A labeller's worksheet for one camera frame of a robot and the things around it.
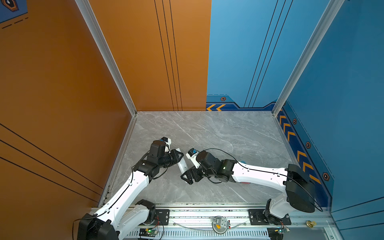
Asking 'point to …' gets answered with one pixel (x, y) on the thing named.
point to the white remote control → (182, 164)
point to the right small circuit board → (280, 231)
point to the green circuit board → (147, 232)
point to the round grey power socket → (220, 224)
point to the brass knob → (310, 224)
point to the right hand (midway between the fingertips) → (186, 173)
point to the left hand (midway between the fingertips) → (183, 153)
